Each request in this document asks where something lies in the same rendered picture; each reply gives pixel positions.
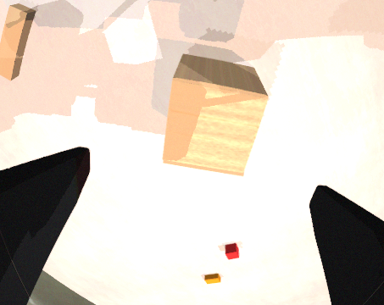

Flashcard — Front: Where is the small red cube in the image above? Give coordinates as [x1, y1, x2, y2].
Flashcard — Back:
[225, 244, 239, 260]

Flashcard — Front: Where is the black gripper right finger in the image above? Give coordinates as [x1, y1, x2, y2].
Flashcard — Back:
[309, 184, 384, 305]

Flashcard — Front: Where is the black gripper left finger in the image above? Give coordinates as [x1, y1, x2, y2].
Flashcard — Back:
[0, 146, 90, 305]

